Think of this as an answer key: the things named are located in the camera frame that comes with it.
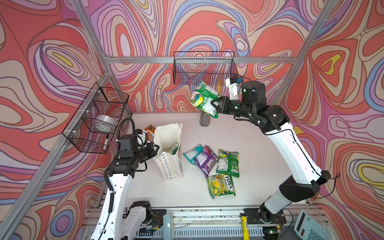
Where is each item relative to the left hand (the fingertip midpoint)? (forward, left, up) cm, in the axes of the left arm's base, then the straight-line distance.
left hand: (160, 145), depth 74 cm
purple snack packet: (0, -24, -18) cm, 30 cm away
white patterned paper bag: (-7, -6, +3) cm, 10 cm away
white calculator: (-33, -71, -21) cm, 81 cm away
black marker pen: (+4, +27, +3) cm, 27 cm away
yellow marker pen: (-34, -41, -22) cm, 58 cm away
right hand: (+7, -25, +20) cm, 33 cm away
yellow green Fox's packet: (-13, -32, -19) cm, 39 cm away
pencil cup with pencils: (+33, -25, -16) cm, 44 cm away
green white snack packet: (0, -38, -21) cm, 43 cm away
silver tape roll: (+6, +26, +10) cm, 28 cm away
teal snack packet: (+5, -15, -20) cm, 25 cm away
